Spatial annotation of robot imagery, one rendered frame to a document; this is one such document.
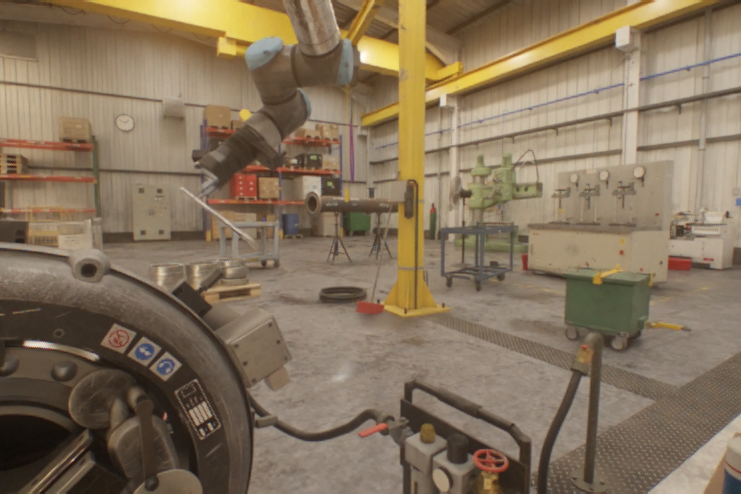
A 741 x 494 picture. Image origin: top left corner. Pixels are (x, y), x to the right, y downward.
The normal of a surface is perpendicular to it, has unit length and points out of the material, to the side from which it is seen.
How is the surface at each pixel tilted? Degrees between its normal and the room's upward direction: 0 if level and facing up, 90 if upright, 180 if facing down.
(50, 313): 90
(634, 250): 90
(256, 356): 90
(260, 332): 90
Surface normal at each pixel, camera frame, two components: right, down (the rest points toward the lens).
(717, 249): -0.85, 0.04
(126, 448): 0.61, 0.07
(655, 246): 0.36, 0.08
